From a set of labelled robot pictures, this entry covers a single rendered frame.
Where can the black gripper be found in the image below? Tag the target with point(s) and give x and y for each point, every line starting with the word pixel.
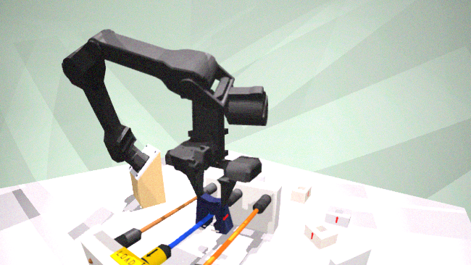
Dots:
pixel 242 169

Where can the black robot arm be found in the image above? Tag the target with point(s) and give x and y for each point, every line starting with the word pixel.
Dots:
pixel 186 72

